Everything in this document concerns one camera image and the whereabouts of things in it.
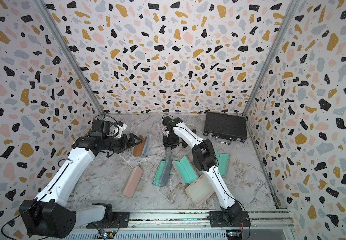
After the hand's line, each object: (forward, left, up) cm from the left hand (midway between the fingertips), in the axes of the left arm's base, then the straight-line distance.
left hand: (137, 143), depth 76 cm
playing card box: (+26, -10, -22) cm, 35 cm away
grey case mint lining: (-9, -13, -15) cm, 22 cm away
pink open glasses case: (-17, -33, -23) cm, 43 cm away
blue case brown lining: (+10, +6, -23) cm, 26 cm away
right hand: (+10, -13, -21) cm, 26 cm away
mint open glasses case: (-6, -26, -22) cm, 35 cm away
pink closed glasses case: (-13, +4, -18) cm, 23 cm away
